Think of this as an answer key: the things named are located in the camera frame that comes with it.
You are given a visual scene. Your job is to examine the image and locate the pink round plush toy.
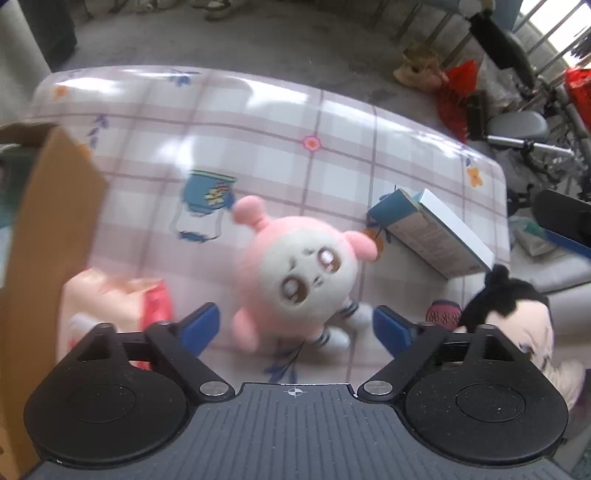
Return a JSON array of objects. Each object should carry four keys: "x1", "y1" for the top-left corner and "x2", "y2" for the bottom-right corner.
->
[{"x1": 230, "y1": 195, "x2": 379, "y2": 354}]

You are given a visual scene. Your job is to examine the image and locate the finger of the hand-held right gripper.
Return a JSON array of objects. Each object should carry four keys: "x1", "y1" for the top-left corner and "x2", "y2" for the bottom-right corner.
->
[{"x1": 533, "y1": 188, "x2": 591, "y2": 260}]

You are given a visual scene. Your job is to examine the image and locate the red orange wipes pack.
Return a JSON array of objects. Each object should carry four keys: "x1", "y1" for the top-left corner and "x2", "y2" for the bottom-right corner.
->
[{"x1": 143, "y1": 279, "x2": 176, "y2": 326}]

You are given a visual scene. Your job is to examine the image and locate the checked printed tablecloth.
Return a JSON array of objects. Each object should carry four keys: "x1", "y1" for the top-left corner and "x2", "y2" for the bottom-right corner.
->
[{"x1": 28, "y1": 66, "x2": 511, "y2": 384}]

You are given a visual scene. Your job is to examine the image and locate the peach wet wipes pack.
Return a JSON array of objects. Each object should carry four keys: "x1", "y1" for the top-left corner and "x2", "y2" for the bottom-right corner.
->
[{"x1": 55, "y1": 268, "x2": 176, "y2": 372}]

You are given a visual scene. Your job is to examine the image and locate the black-haired plush doll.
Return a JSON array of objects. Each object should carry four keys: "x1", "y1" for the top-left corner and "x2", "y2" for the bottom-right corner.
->
[{"x1": 455, "y1": 264, "x2": 587, "y2": 411}]

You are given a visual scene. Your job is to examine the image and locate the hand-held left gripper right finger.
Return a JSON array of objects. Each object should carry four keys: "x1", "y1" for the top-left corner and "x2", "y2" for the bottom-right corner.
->
[{"x1": 357, "y1": 305, "x2": 532, "y2": 402}]

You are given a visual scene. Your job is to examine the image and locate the bicycle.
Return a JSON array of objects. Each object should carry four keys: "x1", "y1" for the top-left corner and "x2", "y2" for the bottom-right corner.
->
[{"x1": 466, "y1": 9, "x2": 591, "y2": 217}]

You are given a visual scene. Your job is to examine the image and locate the pink plush slippers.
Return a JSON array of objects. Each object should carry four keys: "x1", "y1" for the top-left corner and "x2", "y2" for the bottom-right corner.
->
[{"x1": 392, "y1": 46, "x2": 448, "y2": 88}]

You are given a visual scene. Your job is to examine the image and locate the teal and white carton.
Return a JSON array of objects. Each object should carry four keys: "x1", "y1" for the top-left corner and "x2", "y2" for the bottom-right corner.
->
[{"x1": 367, "y1": 187, "x2": 496, "y2": 280}]

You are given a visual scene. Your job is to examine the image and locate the red plastic bag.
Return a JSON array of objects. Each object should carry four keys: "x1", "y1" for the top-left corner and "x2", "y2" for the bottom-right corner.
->
[
  {"x1": 566, "y1": 67, "x2": 591, "y2": 121},
  {"x1": 436, "y1": 60, "x2": 483, "y2": 141}
]

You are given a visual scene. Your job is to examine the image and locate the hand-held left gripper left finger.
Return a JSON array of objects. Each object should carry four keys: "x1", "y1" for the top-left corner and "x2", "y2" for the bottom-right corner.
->
[{"x1": 76, "y1": 302, "x2": 234, "y2": 401}]

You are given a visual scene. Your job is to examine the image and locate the large brown cardboard box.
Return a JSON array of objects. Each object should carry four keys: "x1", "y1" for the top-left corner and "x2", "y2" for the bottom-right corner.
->
[{"x1": 0, "y1": 121, "x2": 109, "y2": 480}]

